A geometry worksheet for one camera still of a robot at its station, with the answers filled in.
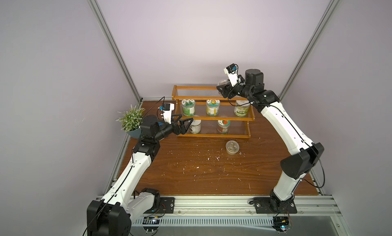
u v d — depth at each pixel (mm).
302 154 433
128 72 1042
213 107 857
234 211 726
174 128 643
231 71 620
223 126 933
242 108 853
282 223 693
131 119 872
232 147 875
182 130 647
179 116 758
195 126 932
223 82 742
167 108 641
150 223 720
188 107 858
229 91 643
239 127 1087
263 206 725
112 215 385
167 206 729
